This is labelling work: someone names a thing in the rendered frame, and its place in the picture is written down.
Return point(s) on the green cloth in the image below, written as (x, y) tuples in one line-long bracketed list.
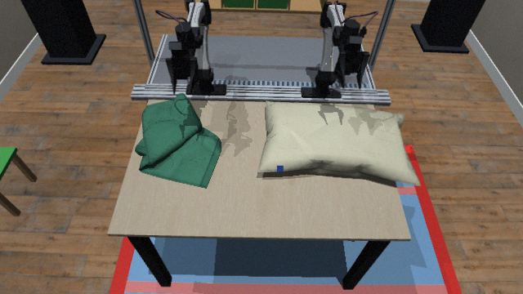
[(173, 132)]

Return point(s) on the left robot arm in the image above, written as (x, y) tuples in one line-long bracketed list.
[(325, 75)]

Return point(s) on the grey slotted aluminium extrusion bar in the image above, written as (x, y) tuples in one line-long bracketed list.
[(382, 97)]

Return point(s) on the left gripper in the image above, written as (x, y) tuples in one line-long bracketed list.
[(354, 56)]

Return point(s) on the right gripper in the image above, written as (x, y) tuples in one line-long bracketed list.
[(184, 70)]

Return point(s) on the cream pillow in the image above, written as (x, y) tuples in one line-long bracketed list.
[(335, 140)]

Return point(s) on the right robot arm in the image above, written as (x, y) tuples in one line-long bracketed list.
[(205, 74)]

